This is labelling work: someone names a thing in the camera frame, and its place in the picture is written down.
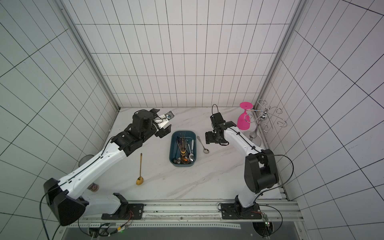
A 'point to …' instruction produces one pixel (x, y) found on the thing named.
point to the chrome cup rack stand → (267, 113)
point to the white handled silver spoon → (191, 156)
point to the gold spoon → (140, 180)
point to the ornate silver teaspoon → (205, 150)
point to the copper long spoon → (185, 160)
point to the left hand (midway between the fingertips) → (160, 119)
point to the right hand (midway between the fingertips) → (207, 139)
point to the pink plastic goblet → (243, 120)
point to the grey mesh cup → (85, 159)
